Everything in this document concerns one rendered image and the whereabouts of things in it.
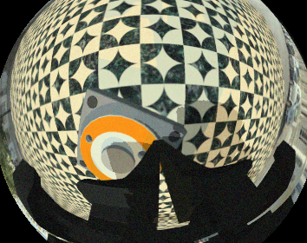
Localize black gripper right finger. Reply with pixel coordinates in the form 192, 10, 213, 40
158, 140, 252, 223

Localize orange round plate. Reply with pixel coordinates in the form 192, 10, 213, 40
80, 115, 158, 181

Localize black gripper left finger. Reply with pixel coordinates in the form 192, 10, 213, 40
76, 140, 160, 226

